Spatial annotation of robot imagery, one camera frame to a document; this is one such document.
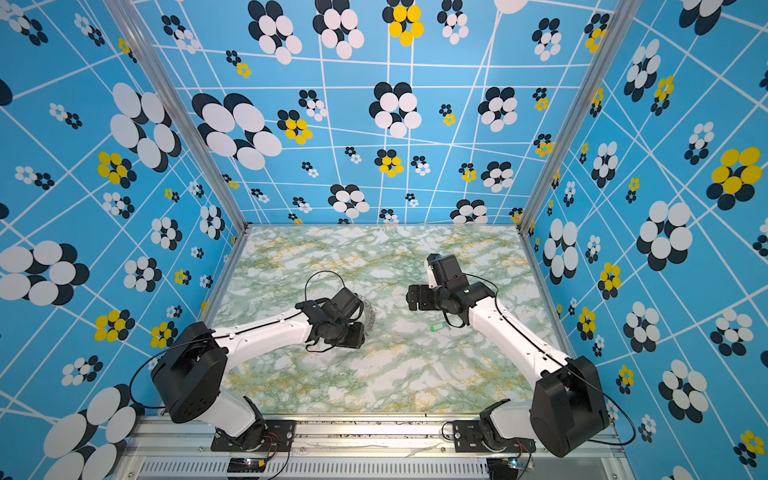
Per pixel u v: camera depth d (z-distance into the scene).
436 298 0.69
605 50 0.74
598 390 0.42
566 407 0.40
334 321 0.67
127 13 0.68
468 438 0.73
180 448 0.73
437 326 0.93
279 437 0.72
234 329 0.50
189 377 0.44
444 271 0.64
